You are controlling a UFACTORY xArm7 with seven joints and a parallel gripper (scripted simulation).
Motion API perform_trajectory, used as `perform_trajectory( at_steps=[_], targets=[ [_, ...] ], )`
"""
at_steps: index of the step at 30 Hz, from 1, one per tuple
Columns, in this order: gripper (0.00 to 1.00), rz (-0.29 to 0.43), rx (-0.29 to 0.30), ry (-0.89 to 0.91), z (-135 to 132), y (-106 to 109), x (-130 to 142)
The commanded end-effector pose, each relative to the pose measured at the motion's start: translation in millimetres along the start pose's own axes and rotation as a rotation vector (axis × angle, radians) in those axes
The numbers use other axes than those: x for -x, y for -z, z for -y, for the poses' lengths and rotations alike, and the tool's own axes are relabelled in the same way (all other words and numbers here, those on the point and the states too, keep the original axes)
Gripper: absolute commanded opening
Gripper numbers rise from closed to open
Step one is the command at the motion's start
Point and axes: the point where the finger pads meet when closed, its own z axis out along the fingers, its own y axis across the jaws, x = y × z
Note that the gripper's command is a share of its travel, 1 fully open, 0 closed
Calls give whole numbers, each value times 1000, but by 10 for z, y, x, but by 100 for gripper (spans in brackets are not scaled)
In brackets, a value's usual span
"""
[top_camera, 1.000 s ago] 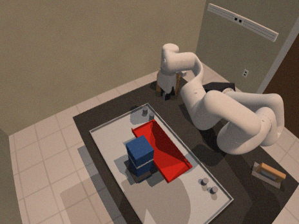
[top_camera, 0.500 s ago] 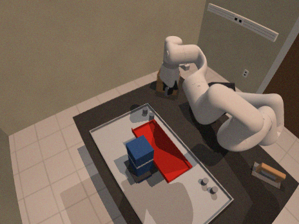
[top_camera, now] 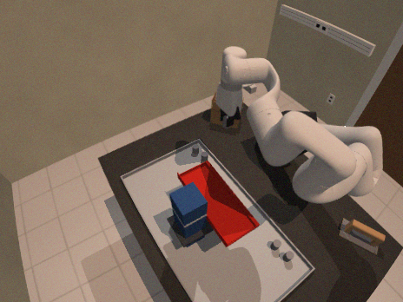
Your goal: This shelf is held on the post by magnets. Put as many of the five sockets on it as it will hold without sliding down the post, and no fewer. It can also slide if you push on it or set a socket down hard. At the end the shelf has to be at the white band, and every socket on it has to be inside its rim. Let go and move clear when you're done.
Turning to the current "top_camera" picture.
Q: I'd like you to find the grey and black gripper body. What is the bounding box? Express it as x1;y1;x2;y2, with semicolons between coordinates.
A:
215;83;242;117

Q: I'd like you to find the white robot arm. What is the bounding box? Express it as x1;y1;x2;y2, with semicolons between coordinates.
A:
221;47;383;204

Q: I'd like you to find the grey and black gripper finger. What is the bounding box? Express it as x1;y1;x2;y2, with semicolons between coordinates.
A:
226;106;241;127
220;109;227;121

